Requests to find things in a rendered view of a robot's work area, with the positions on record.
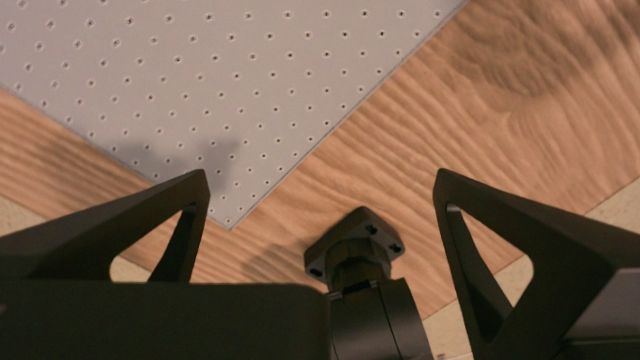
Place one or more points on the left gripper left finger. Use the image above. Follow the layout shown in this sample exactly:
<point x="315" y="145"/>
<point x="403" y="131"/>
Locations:
<point x="83" y="245"/>

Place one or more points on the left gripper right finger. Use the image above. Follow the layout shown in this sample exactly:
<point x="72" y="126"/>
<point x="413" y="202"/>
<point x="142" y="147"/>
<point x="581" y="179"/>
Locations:
<point x="586" y="273"/>

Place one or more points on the grey flat mat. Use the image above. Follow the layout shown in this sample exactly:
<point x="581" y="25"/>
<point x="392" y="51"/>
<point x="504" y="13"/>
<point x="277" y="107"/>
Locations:
<point x="244" y="89"/>

